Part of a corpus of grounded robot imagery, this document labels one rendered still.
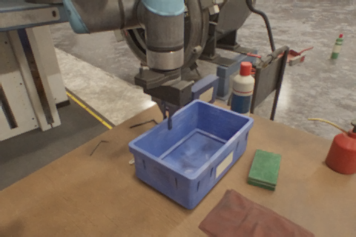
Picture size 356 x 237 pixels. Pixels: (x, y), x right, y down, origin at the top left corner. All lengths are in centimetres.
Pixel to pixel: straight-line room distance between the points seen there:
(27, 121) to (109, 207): 74
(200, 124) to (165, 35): 37
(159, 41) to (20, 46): 68
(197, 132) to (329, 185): 40
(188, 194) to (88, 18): 45
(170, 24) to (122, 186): 42
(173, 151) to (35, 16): 58
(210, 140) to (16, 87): 80
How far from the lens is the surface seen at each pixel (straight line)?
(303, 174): 82
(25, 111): 131
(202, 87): 94
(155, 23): 61
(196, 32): 169
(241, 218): 66
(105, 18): 68
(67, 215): 71
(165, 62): 63
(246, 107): 89
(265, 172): 75
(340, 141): 83
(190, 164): 78
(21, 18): 96
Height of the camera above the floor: 99
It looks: 32 degrees down
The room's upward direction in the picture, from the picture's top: straight up
